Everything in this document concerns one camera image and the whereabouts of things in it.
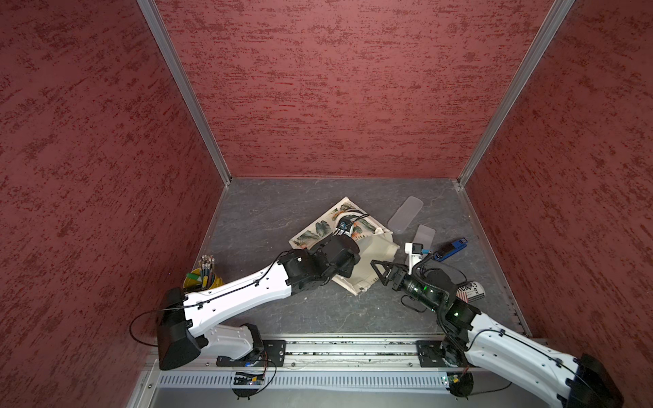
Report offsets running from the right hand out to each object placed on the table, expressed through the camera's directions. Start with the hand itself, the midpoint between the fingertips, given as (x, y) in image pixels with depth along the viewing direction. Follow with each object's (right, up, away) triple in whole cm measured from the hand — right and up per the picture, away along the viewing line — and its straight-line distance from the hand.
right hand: (374, 270), depth 75 cm
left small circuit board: (-37, -31, -3) cm, 49 cm away
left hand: (-9, +4, -2) cm, 10 cm away
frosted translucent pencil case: (+19, +15, +33) cm, 42 cm away
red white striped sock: (+34, -10, +8) cm, 37 cm away
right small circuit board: (+23, -31, -3) cm, 38 cm away
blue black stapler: (+32, +3, +20) cm, 38 cm away
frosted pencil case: (+25, +7, +25) cm, 36 cm away
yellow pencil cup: (-53, -3, +1) cm, 54 cm away
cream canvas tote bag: (+4, +5, +19) cm, 20 cm away
